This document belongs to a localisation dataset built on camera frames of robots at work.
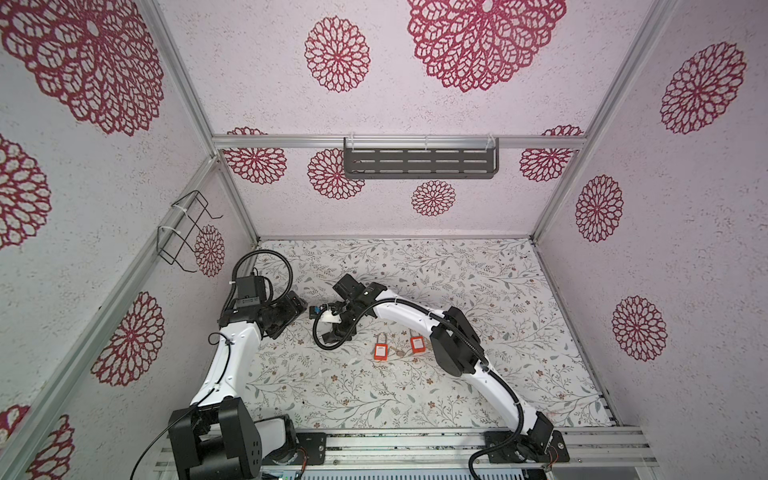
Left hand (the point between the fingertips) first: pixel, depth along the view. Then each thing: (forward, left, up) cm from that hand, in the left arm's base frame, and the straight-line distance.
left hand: (298, 316), depth 85 cm
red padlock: (-6, -23, -11) cm, 27 cm away
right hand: (+3, -7, -9) cm, 11 cm away
